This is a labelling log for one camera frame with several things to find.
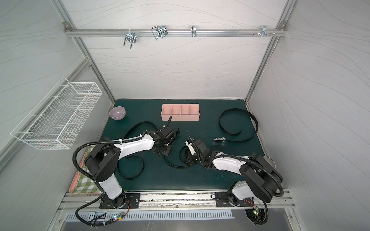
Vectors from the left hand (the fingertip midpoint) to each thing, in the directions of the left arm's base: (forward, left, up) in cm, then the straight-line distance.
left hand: (166, 151), depth 90 cm
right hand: (-3, -13, 0) cm, 13 cm away
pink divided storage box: (+36, -7, -3) cm, 36 cm away
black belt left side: (-8, +14, +1) cm, 16 cm away
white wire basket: (0, +50, +31) cm, 58 cm away
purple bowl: (+29, +41, +3) cm, 50 cm away
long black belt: (-3, -9, -1) cm, 10 cm away
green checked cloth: (-20, +44, -1) cm, 48 cm away
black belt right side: (+9, -38, +2) cm, 39 cm away
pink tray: (-17, +50, -1) cm, 53 cm away
